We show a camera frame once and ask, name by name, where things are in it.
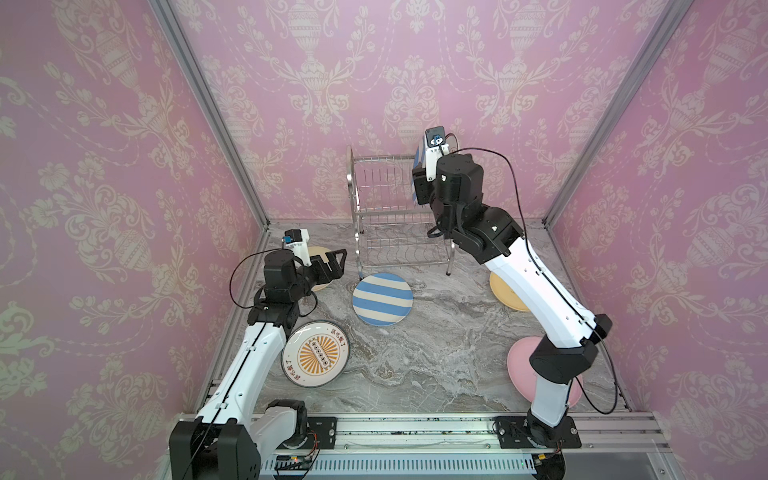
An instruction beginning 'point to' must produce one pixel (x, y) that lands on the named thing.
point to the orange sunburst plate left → (315, 353)
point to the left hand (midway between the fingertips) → (335, 255)
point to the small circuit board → (292, 462)
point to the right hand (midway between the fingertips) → (437, 161)
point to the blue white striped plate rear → (382, 299)
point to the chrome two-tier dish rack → (391, 229)
